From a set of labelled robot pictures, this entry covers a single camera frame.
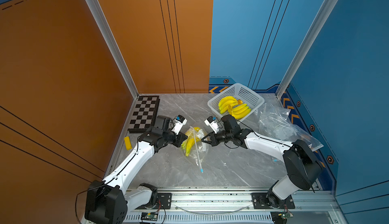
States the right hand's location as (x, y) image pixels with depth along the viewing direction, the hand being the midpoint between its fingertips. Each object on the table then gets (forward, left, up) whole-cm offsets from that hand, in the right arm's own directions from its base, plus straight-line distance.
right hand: (203, 140), depth 81 cm
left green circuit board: (-33, +26, -16) cm, 45 cm away
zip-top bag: (+10, -40, +4) cm, 41 cm away
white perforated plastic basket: (+45, -29, -7) cm, 54 cm away
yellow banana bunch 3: (+2, +7, -2) cm, 7 cm away
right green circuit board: (-32, -38, -14) cm, 51 cm away
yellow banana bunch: (+33, -16, -4) cm, 37 cm away
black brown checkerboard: (+25, +41, -9) cm, 49 cm away
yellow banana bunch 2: (+27, -25, -8) cm, 38 cm away
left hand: (+2, +9, +2) cm, 10 cm away
